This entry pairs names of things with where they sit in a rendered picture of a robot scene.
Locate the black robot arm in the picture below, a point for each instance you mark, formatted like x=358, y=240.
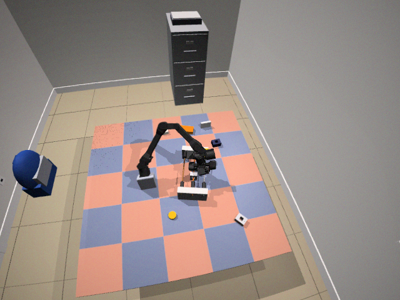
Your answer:
x=199, y=154

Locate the yellow round disc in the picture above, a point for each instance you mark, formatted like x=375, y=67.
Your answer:
x=172, y=215

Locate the grey flat panel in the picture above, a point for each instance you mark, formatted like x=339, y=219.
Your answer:
x=205, y=124

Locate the orange rectangular bar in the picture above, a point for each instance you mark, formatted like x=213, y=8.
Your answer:
x=188, y=129

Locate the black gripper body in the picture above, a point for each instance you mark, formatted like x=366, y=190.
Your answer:
x=211, y=165

